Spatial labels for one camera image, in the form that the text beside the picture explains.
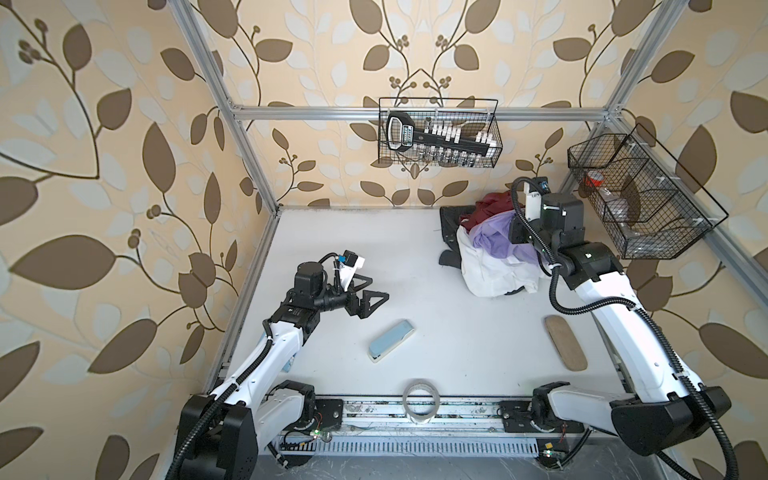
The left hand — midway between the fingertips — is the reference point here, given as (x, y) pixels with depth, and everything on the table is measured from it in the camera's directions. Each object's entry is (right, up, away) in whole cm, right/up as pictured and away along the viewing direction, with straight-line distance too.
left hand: (380, 288), depth 76 cm
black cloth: (+25, +20, +36) cm, 48 cm away
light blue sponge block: (+3, -17, +10) cm, 20 cm away
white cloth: (+32, +1, +15) cm, 36 cm away
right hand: (+35, +18, -4) cm, 39 cm away
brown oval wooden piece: (+52, -17, +7) cm, 55 cm away
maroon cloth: (+35, +24, +22) cm, 47 cm away
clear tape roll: (+11, -30, +1) cm, 32 cm away
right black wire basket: (+67, +21, -2) cm, 71 cm away
